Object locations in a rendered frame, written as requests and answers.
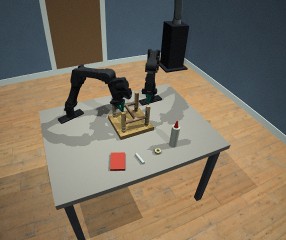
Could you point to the yellow flat stool seat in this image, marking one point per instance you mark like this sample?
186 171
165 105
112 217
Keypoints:
133 128

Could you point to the red flat rectangular block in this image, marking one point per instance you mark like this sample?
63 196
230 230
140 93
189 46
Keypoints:
117 161

